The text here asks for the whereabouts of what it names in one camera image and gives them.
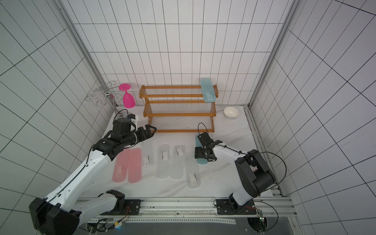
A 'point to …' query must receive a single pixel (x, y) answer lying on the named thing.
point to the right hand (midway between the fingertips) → (197, 154)
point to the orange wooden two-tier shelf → (177, 101)
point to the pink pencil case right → (134, 165)
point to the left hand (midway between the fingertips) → (149, 134)
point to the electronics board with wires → (261, 226)
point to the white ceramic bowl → (231, 112)
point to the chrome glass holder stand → (105, 93)
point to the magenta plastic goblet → (129, 102)
